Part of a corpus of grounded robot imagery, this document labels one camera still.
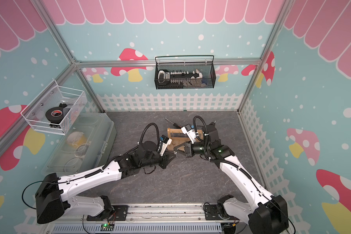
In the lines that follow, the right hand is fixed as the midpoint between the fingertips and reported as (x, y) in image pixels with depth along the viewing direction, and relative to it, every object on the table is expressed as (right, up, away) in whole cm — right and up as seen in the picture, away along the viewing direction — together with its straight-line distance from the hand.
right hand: (175, 149), depth 69 cm
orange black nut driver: (-1, +13, +42) cm, 43 cm away
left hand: (-1, -5, +5) cm, 7 cm away
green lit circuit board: (-35, -40, +3) cm, 53 cm away
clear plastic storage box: (-51, 0, +14) cm, 53 cm away
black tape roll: (-59, +17, +2) cm, 61 cm away
